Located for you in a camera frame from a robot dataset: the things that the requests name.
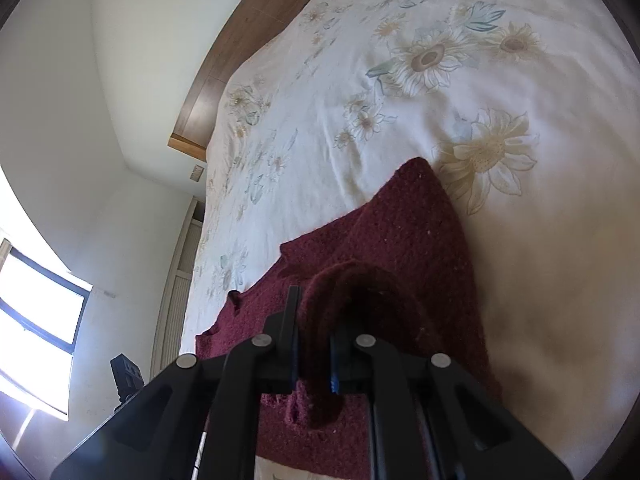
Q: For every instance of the floral white duvet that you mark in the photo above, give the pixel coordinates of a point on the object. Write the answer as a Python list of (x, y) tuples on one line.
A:
[(400, 85)]

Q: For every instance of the dark framed window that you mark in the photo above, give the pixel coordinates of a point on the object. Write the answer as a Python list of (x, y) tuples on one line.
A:
[(35, 320)]

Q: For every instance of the wooden headboard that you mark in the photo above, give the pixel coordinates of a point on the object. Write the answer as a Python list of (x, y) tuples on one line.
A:
[(240, 40)]

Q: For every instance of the dark red knitted sweater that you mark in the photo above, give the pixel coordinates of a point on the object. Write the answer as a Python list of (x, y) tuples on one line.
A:
[(410, 240)]

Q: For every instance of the low beige wall cabinet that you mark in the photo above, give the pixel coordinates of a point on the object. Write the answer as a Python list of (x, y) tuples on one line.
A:
[(177, 285)]

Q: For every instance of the beige wall switch plate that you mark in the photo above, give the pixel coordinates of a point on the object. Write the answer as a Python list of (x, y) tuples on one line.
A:
[(197, 172)]

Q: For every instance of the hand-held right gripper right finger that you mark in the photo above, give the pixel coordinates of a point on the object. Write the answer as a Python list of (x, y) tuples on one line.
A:
[(345, 365)]

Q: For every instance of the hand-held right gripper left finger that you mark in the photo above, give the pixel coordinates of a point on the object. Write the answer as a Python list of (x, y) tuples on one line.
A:
[(287, 355)]

